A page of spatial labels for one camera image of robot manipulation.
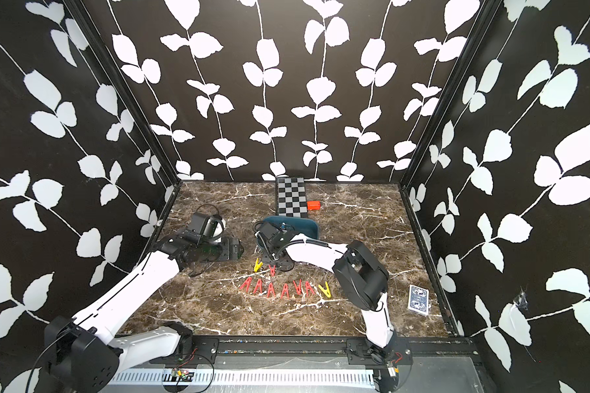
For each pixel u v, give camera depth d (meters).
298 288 0.86
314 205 1.12
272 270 0.90
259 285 0.87
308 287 0.87
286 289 0.86
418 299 0.84
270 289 0.86
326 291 0.86
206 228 0.63
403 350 0.73
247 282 0.88
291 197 1.11
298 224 1.04
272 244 0.70
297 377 0.70
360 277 0.49
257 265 0.92
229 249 0.72
